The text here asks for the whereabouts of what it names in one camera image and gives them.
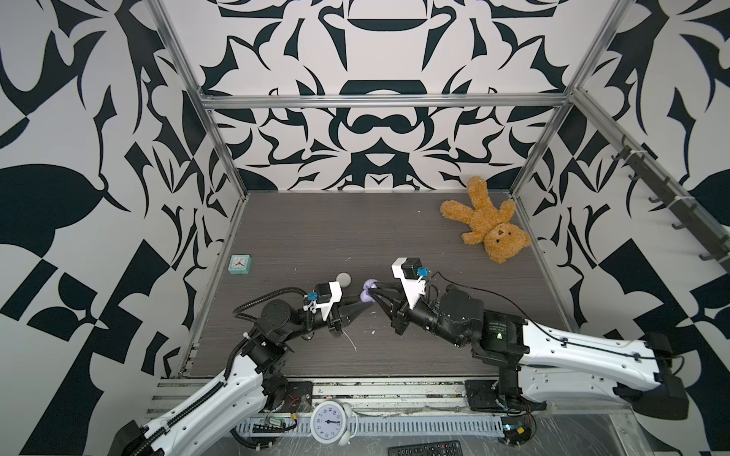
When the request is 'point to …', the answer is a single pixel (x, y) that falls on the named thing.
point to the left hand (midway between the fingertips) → (370, 293)
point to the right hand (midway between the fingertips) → (372, 290)
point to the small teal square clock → (240, 264)
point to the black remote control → (444, 448)
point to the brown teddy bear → (503, 240)
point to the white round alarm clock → (333, 422)
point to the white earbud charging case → (344, 279)
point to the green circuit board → (517, 429)
